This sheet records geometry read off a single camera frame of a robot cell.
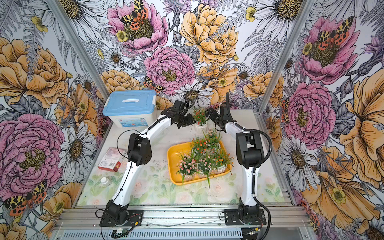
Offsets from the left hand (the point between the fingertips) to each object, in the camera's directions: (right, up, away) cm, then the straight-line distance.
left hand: (192, 125), depth 102 cm
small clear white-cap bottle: (-46, -30, -21) cm, 59 cm away
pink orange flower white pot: (+8, -22, -26) cm, 35 cm away
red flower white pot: (+5, +5, -3) cm, 8 cm away
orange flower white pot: (+16, -19, -25) cm, 35 cm away
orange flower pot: (+9, -11, -19) cm, 24 cm away
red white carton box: (-47, -21, -12) cm, 53 cm away
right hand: (+10, +6, +1) cm, 12 cm away
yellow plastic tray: (-12, -19, -6) cm, 23 cm away
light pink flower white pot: (-1, -21, -25) cm, 33 cm away
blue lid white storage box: (-43, +11, 0) cm, 44 cm away
